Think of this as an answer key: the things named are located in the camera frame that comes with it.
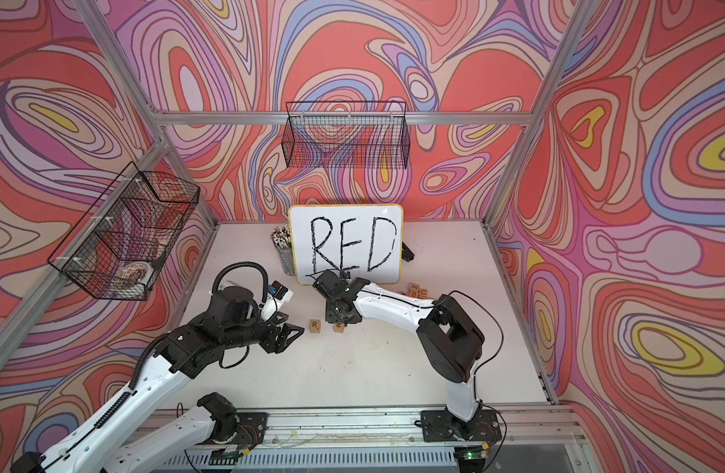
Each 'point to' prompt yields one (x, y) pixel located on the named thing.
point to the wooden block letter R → (314, 325)
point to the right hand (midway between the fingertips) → (340, 322)
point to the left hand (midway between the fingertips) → (297, 325)
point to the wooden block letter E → (339, 328)
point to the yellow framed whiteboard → (363, 240)
